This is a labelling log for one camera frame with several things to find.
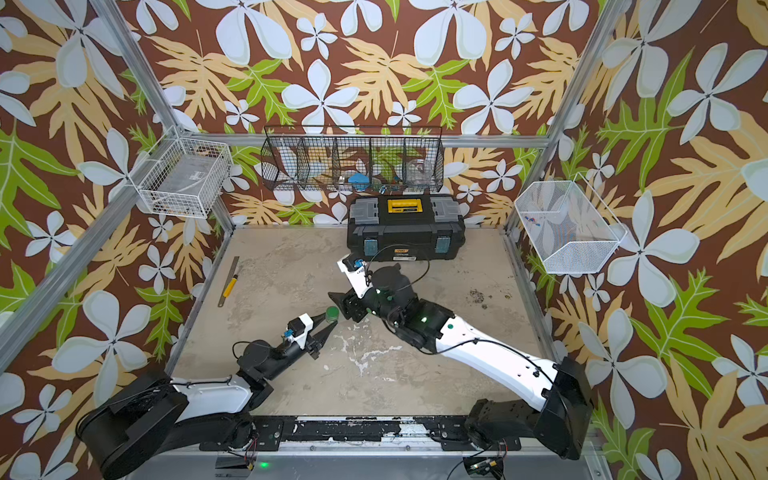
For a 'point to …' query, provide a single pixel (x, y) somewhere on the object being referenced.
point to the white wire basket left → (182, 176)
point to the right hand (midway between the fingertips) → (337, 285)
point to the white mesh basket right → (568, 224)
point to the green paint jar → (332, 314)
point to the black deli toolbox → (406, 227)
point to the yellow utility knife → (230, 286)
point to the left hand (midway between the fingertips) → (331, 313)
